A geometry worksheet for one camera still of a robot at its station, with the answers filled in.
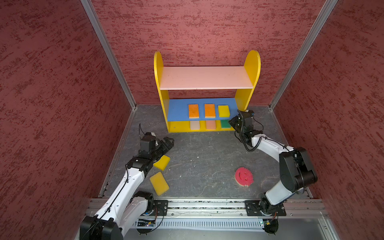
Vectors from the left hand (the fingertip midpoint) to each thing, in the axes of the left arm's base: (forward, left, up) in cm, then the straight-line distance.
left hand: (170, 146), depth 82 cm
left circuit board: (-34, +11, -16) cm, 39 cm away
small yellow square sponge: (+25, -33, +4) cm, 41 cm away
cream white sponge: (+24, -13, -11) cm, 30 cm away
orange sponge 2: (+26, -24, +2) cm, 35 cm away
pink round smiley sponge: (-13, -42, -10) cm, 45 cm away
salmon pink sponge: (+24, -25, -10) cm, 36 cm away
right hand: (+19, -36, +2) cm, 40 cm away
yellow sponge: (-4, +6, -13) cm, 15 cm away
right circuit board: (-34, -52, -15) cm, 64 cm away
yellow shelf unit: (+24, -6, 0) cm, 25 cm away
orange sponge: (+25, -13, +3) cm, 29 cm away
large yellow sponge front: (-16, +6, -13) cm, 22 cm away
